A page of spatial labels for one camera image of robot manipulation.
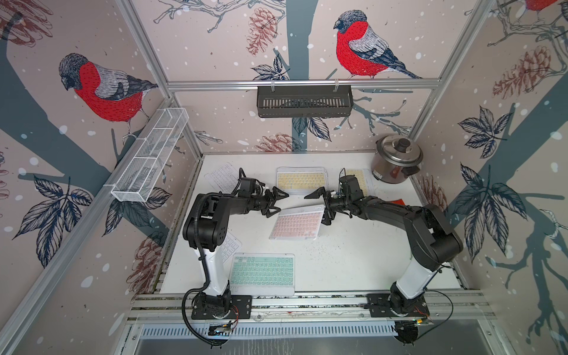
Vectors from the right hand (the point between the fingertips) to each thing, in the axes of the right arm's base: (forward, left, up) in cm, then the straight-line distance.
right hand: (309, 203), depth 86 cm
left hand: (+6, +9, -6) cm, 12 cm away
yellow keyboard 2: (+25, -28, -12) cm, 40 cm away
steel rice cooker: (+22, -38, +5) cm, 44 cm away
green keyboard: (-24, +17, -12) cm, 32 cm away
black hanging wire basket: (+49, +15, +16) cm, 53 cm away
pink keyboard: (-7, +4, -4) cm, 9 cm away
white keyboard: (+21, +43, -12) cm, 49 cm away
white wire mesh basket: (+7, +59, +19) cm, 63 cm away
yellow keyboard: (+20, +3, -10) cm, 22 cm away
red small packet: (+10, -43, -13) cm, 46 cm away
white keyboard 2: (-14, +32, -12) cm, 37 cm away
